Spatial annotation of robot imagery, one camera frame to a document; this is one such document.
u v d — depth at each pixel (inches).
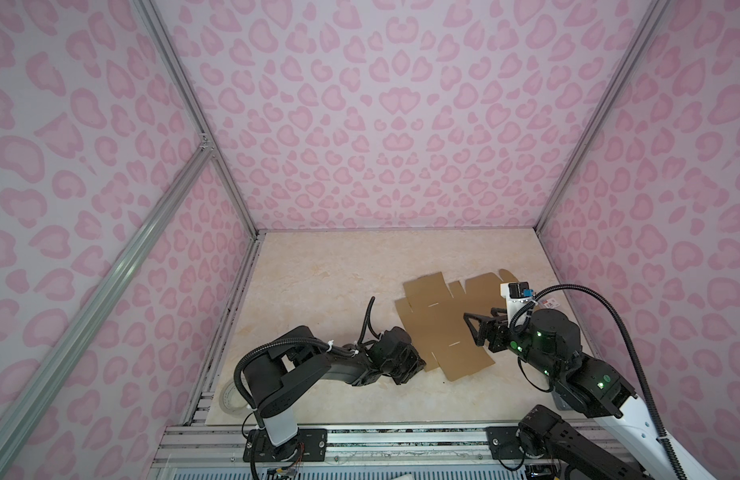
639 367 18.8
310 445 28.7
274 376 18.7
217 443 29.7
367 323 33.5
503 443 28.9
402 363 29.0
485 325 23.1
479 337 23.9
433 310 38.9
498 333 23.1
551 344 19.1
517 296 22.7
